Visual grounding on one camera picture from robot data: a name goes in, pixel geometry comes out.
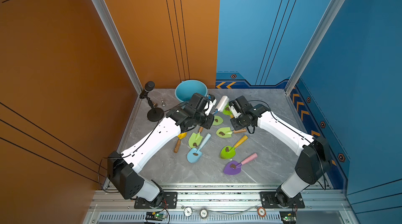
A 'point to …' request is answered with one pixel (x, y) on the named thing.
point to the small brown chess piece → (155, 104)
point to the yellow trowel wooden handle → (181, 136)
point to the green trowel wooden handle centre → (226, 132)
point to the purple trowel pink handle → (233, 168)
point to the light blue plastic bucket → (185, 90)
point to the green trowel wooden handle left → (195, 138)
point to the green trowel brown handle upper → (218, 121)
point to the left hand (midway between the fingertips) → (213, 116)
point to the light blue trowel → (192, 158)
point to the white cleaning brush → (223, 103)
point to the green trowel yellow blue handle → (227, 111)
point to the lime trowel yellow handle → (231, 153)
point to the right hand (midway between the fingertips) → (236, 122)
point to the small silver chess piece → (163, 104)
